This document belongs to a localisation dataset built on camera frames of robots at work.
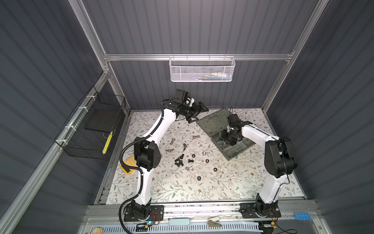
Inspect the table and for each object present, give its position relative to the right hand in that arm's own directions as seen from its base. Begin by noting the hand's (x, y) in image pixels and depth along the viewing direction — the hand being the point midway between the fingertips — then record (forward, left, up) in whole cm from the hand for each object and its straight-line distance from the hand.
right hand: (223, 141), depth 96 cm
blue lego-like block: (-42, -34, -4) cm, 54 cm away
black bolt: (-12, +22, -4) cm, 25 cm away
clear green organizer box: (+20, +4, -6) cm, 21 cm away
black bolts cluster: (-13, +28, -4) cm, 31 cm away
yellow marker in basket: (-16, +61, +24) cm, 67 cm away
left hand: (+7, +13, +20) cm, 24 cm away
